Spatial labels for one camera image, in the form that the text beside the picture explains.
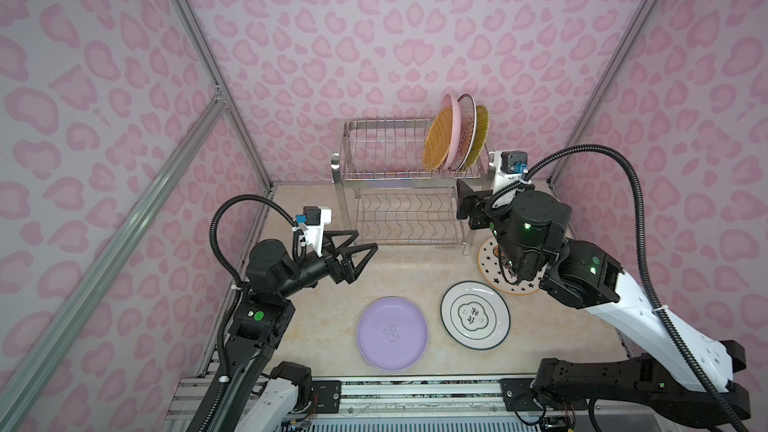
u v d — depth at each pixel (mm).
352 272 543
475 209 485
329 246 581
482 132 715
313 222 542
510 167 438
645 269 396
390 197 1112
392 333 831
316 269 549
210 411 400
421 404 723
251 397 458
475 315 861
